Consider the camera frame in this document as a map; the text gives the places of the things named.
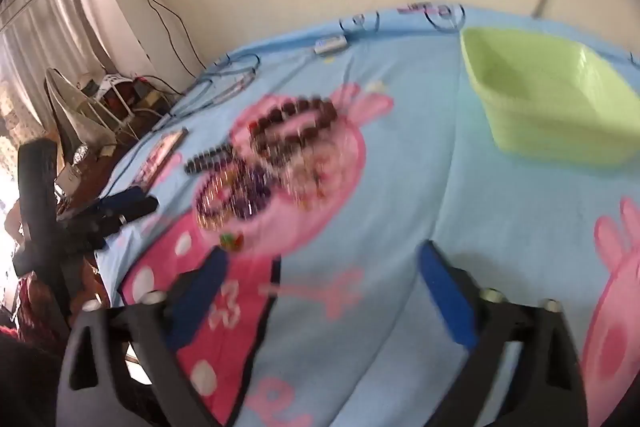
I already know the purple bead bracelet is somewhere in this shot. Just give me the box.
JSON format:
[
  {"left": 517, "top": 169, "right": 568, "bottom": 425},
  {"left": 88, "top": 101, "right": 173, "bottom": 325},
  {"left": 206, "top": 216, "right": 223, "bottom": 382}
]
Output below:
[{"left": 195, "top": 157, "right": 273, "bottom": 228}]

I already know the printed blue bed sheet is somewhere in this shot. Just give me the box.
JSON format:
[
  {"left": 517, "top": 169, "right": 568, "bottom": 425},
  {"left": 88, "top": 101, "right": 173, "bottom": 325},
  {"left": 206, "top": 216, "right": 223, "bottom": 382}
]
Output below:
[{"left": 95, "top": 4, "right": 640, "bottom": 427}]

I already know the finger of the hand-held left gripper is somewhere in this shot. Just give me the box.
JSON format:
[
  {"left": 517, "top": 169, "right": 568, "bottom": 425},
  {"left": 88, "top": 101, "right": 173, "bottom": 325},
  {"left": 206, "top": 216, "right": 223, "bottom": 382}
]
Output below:
[
  {"left": 75, "top": 214, "right": 128, "bottom": 253},
  {"left": 97, "top": 187, "right": 161, "bottom": 224}
]

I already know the white charger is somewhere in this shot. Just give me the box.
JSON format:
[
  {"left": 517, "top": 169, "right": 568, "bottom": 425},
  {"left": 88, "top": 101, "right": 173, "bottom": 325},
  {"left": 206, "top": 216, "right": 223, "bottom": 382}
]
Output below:
[{"left": 314, "top": 35, "right": 348, "bottom": 55}]

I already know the clear crystal bracelet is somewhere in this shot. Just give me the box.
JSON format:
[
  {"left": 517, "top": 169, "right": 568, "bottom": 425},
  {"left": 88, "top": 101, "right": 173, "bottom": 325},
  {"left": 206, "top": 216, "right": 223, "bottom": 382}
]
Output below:
[{"left": 280, "top": 127, "right": 351, "bottom": 208}]

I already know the brown bead bracelet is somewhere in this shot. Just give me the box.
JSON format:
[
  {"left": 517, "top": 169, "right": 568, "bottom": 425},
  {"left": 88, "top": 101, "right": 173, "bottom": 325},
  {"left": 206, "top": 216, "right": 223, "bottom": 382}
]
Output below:
[{"left": 247, "top": 97, "right": 341, "bottom": 158}]

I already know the smartphone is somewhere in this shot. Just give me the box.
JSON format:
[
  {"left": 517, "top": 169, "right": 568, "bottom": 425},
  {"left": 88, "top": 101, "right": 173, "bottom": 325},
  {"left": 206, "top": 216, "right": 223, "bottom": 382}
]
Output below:
[{"left": 135, "top": 129, "right": 190, "bottom": 188}]

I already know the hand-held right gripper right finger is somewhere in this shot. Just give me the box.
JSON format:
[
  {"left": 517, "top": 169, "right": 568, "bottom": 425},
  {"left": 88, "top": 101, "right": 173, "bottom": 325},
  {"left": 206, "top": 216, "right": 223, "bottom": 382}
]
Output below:
[{"left": 418, "top": 239, "right": 590, "bottom": 427}]

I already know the dark blue cable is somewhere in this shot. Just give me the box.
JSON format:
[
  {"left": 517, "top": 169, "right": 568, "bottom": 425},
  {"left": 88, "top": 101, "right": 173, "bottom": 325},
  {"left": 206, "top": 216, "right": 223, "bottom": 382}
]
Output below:
[{"left": 165, "top": 54, "right": 261, "bottom": 128}]

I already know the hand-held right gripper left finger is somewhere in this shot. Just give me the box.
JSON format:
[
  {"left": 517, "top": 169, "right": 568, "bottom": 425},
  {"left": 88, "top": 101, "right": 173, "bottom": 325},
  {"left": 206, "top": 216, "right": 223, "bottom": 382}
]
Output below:
[{"left": 56, "top": 249, "right": 231, "bottom": 427}]

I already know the grey curtain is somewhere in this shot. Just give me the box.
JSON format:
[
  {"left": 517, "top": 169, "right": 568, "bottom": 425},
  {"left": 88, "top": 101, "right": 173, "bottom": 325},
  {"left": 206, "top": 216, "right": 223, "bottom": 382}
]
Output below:
[{"left": 0, "top": 0, "right": 126, "bottom": 138}]

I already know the green plastic basin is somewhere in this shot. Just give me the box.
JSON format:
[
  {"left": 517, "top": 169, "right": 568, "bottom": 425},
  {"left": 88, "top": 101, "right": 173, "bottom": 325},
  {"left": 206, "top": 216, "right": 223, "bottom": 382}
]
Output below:
[{"left": 460, "top": 27, "right": 640, "bottom": 168}]

